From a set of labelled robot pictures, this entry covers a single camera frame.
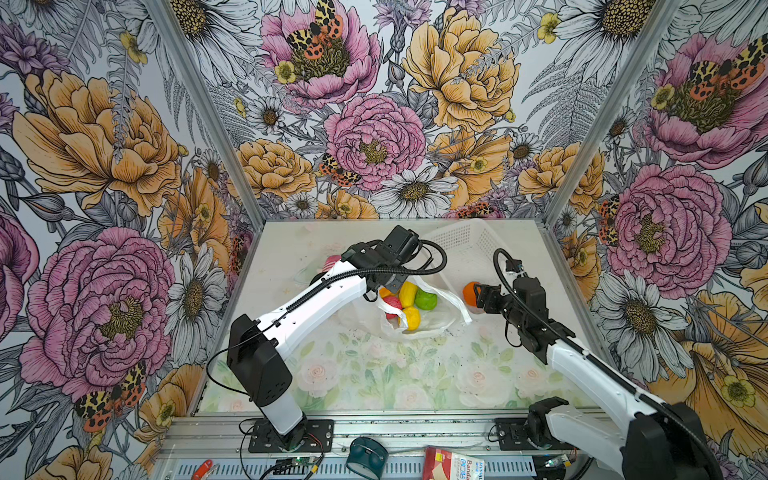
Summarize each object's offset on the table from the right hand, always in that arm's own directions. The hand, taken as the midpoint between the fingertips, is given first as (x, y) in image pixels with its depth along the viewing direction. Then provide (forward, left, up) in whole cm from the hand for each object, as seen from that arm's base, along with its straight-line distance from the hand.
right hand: (485, 295), depth 86 cm
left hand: (+1, +28, +8) cm, 30 cm away
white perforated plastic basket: (+27, -3, -11) cm, 30 cm away
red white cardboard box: (-38, +16, -9) cm, 42 cm away
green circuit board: (-36, +48, -12) cm, 61 cm away
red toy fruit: (+3, +26, -7) cm, 27 cm away
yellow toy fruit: (-2, +20, -7) cm, 22 cm away
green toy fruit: (+3, +16, -8) cm, 18 cm away
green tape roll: (-37, +32, -4) cm, 49 cm away
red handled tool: (-37, +71, -12) cm, 81 cm away
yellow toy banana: (+6, +21, -7) cm, 23 cm away
